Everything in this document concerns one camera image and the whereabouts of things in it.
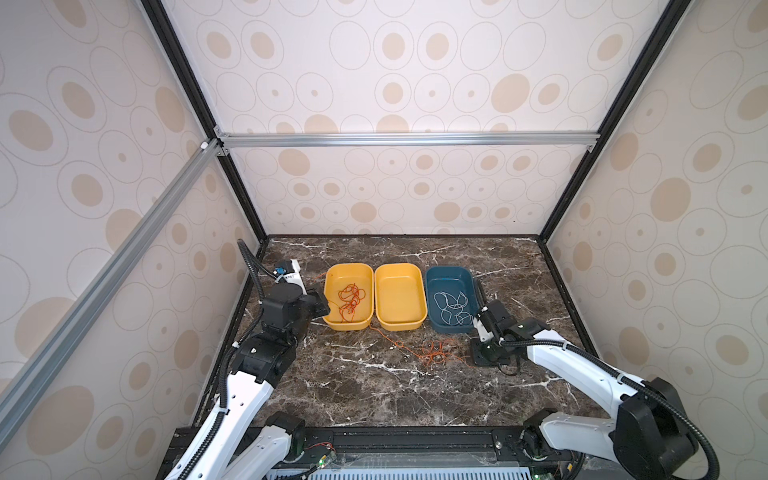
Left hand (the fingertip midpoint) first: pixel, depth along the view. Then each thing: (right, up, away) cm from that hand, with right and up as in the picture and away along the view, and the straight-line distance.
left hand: (328, 280), depth 71 cm
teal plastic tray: (+37, -2, +36) cm, 52 cm away
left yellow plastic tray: (-4, 0, +32) cm, 32 cm away
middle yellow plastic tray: (+18, -7, +28) cm, 34 cm away
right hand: (+38, -22, +13) cm, 46 cm away
